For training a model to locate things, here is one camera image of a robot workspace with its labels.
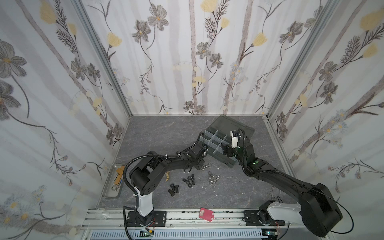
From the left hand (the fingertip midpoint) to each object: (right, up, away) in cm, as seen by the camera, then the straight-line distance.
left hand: (200, 160), depth 95 cm
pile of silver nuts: (+6, -8, -8) cm, 13 cm away
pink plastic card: (+2, -24, -21) cm, 31 cm away
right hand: (+17, +14, -12) cm, 24 cm away
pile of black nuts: (-6, -11, -8) cm, 15 cm away
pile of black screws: (-15, -14, -12) cm, 24 cm away
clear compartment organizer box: (+13, +18, +11) cm, 25 cm away
